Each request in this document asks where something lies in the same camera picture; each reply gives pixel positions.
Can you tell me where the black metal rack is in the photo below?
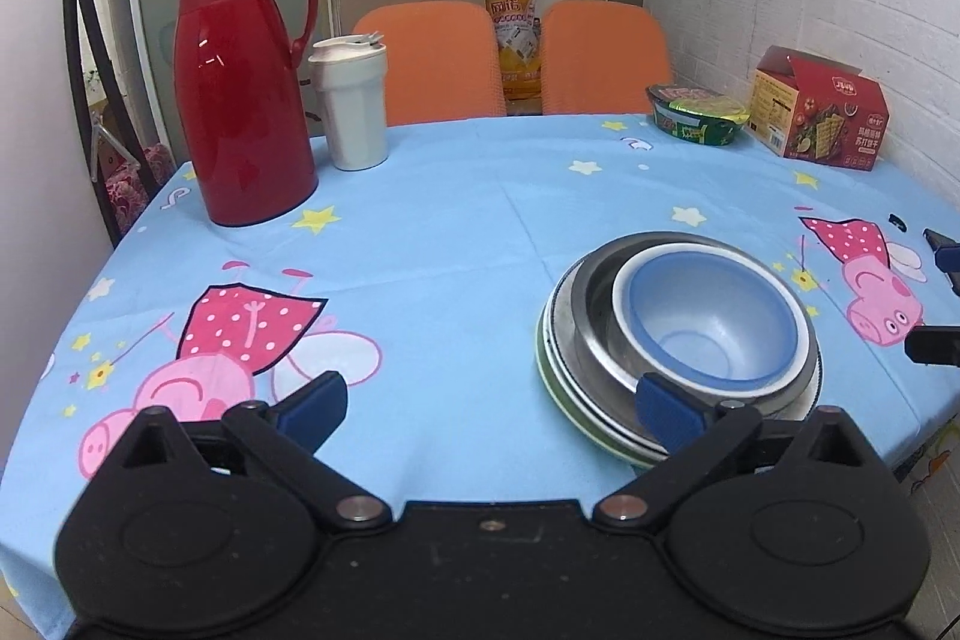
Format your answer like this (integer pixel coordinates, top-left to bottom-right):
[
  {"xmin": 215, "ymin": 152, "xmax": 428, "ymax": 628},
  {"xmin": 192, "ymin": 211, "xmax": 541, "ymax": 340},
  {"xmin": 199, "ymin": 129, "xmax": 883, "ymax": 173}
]
[{"xmin": 62, "ymin": 0, "xmax": 176, "ymax": 244}]

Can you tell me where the blue translucent bowl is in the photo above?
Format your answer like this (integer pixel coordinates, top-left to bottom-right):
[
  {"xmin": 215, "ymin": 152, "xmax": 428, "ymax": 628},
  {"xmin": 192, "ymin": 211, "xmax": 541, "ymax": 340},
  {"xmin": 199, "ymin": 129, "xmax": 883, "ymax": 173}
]
[{"xmin": 626, "ymin": 250, "xmax": 801, "ymax": 393}]

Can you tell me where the left orange chair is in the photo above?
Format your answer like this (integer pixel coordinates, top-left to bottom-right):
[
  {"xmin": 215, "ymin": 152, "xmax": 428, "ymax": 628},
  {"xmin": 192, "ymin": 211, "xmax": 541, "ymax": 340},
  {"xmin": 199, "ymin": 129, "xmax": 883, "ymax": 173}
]
[{"xmin": 353, "ymin": 2, "xmax": 506, "ymax": 127}]

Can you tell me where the white tumbler cup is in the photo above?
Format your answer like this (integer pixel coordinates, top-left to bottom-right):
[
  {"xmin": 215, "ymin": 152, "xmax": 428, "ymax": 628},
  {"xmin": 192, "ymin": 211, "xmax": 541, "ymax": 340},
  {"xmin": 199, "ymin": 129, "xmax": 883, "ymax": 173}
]
[{"xmin": 308, "ymin": 32, "xmax": 387, "ymax": 172}]

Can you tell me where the stainless steel bowl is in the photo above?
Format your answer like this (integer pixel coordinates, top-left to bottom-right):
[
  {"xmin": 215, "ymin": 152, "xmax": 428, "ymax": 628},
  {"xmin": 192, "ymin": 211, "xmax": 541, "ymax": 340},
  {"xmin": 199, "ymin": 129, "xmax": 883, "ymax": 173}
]
[{"xmin": 558, "ymin": 232, "xmax": 822, "ymax": 420}]

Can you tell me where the blue cartoon tablecloth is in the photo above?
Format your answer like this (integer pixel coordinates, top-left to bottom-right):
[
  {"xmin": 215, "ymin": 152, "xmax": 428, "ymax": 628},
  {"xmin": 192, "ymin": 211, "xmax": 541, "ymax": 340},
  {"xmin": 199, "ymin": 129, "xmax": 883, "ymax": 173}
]
[{"xmin": 2, "ymin": 117, "xmax": 958, "ymax": 638}]

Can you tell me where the right orange chair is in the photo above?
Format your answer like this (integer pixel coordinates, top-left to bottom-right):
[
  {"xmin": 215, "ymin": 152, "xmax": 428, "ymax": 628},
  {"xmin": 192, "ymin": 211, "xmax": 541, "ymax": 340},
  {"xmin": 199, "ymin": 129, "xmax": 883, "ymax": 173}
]
[{"xmin": 540, "ymin": 0, "xmax": 674, "ymax": 115}]

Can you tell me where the white ceramic bowl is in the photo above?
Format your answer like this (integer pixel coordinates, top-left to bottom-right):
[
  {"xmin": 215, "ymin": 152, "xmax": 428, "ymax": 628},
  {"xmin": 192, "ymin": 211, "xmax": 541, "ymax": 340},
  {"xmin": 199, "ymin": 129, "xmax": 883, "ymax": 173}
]
[{"xmin": 608, "ymin": 242, "xmax": 817, "ymax": 398}]

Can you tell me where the orange chair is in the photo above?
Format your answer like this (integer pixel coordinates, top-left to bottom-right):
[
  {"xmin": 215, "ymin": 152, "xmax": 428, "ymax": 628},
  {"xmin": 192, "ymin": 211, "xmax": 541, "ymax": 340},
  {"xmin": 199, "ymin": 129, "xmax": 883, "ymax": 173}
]
[
  {"xmin": 540, "ymin": 0, "xmax": 674, "ymax": 115},
  {"xmin": 353, "ymin": 2, "xmax": 506, "ymax": 127}
]

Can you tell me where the white floral plate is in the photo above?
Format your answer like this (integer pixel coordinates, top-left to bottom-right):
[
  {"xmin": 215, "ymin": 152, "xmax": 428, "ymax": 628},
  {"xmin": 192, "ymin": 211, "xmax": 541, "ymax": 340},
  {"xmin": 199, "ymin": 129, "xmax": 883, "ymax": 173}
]
[{"xmin": 535, "ymin": 262, "xmax": 667, "ymax": 470}]

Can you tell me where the green instant noodle cup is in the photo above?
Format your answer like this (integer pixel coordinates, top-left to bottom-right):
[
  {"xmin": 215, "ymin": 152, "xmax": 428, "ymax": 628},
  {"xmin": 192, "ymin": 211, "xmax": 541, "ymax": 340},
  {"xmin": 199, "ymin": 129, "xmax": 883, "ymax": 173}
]
[{"xmin": 646, "ymin": 85, "xmax": 750, "ymax": 146}]

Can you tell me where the red cracker box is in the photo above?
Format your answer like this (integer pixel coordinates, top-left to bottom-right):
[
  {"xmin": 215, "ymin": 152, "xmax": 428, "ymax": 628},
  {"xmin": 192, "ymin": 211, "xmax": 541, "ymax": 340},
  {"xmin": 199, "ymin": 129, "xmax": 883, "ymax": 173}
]
[{"xmin": 747, "ymin": 46, "xmax": 890, "ymax": 170}]

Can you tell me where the green plate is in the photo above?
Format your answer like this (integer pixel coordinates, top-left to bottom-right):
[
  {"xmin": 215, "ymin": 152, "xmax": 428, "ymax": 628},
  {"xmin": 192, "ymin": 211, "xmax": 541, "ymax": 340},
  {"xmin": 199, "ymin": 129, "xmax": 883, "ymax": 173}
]
[{"xmin": 535, "ymin": 319, "xmax": 662, "ymax": 470}]

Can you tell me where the red thermos jug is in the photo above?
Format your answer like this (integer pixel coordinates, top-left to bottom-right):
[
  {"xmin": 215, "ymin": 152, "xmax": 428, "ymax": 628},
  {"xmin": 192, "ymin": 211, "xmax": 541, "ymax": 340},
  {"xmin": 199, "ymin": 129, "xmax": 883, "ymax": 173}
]
[{"xmin": 172, "ymin": 0, "xmax": 319, "ymax": 227}]

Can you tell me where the yellow snack bag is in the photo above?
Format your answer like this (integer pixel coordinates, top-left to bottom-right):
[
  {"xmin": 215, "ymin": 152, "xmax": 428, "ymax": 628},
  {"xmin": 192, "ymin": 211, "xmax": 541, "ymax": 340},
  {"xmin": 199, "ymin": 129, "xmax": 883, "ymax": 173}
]
[{"xmin": 485, "ymin": 0, "xmax": 540, "ymax": 103}]

